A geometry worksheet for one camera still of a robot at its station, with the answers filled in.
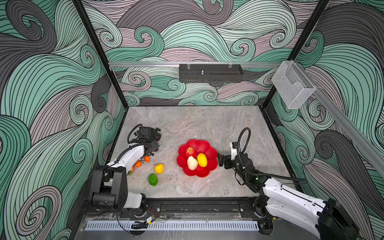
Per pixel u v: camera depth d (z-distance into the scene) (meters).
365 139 0.54
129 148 0.56
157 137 0.98
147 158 0.88
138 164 0.87
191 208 0.75
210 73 0.97
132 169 0.84
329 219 0.40
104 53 0.90
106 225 0.70
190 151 0.88
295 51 0.87
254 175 0.61
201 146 0.95
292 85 0.77
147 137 0.70
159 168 0.84
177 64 0.93
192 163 0.83
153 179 0.79
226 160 0.73
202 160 0.86
